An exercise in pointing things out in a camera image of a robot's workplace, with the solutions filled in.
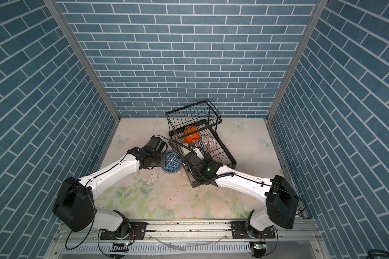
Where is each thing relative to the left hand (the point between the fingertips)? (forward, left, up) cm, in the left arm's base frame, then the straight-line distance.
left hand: (163, 160), depth 87 cm
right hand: (-2, -20, +6) cm, 20 cm away
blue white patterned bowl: (+1, -5, -5) cm, 7 cm away
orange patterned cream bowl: (+10, -19, +1) cm, 22 cm away
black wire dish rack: (+25, -23, +10) cm, 35 cm away
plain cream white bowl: (-6, -19, +16) cm, 25 cm away
